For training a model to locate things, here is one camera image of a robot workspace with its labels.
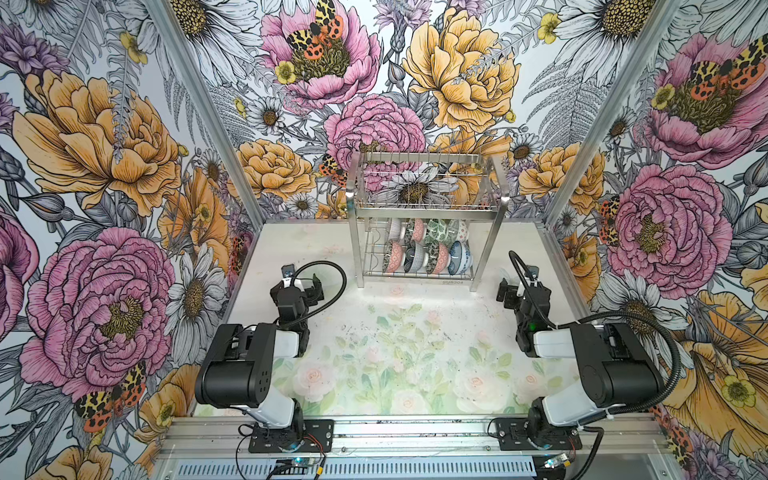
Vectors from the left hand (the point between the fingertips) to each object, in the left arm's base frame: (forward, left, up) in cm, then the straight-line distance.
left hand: (301, 285), depth 94 cm
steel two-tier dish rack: (+37, -41, -6) cm, 55 cm away
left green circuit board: (-44, -6, -8) cm, 45 cm away
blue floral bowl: (+7, -50, +3) cm, 50 cm away
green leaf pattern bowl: (+19, -44, +4) cm, 48 cm away
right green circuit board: (-45, -67, -7) cm, 81 cm away
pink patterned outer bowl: (+8, -29, +4) cm, 30 cm away
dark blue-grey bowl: (+22, -30, +2) cm, 37 cm away
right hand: (-2, -68, 0) cm, 68 cm away
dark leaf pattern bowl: (+13, -42, -2) cm, 44 cm away
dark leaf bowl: (+7, -35, +3) cm, 36 cm away
